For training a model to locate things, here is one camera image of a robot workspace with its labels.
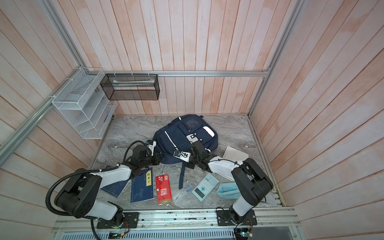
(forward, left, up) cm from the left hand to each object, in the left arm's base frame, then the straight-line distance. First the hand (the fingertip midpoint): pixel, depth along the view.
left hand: (164, 157), depth 90 cm
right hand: (+2, -12, 0) cm, 12 cm away
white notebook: (+6, -45, -5) cm, 45 cm away
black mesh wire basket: (+44, +25, +21) cm, 55 cm away
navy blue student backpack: (+13, -5, 0) cm, 14 cm away
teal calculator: (-17, -24, -4) cm, 30 cm away
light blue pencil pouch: (-19, -37, -1) cm, 42 cm away
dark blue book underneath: (-18, +26, -4) cm, 31 cm away
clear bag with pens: (-18, -14, -4) cm, 23 cm away
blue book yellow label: (-15, +11, -5) cm, 20 cm away
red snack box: (-17, -1, -5) cm, 18 cm away
